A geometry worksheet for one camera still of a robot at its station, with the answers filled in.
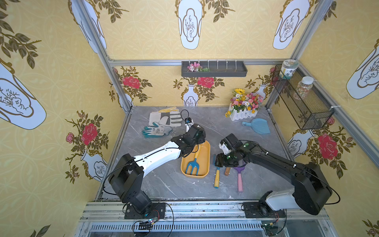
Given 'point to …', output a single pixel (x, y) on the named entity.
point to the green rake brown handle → (227, 170)
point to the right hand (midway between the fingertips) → (220, 161)
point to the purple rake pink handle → (239, 177)
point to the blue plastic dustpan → (259, 125)
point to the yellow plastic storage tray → (204, 159)
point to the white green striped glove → (171, 119)
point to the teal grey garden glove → (156, 130)
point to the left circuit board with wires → (146, 225)
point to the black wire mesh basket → (311, 107)
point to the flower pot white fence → (244, 105)
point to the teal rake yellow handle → (194, 163)
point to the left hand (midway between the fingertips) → (193, 132)
